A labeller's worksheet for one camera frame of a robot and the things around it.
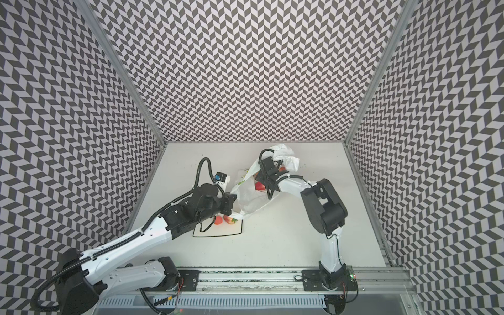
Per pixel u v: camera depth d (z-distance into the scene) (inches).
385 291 28.5
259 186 36.8
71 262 15.7
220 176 25.8
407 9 26.3
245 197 36.2
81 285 14.8
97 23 29.7
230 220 32.6
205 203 21.9
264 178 29.4
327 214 20.0
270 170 30.1
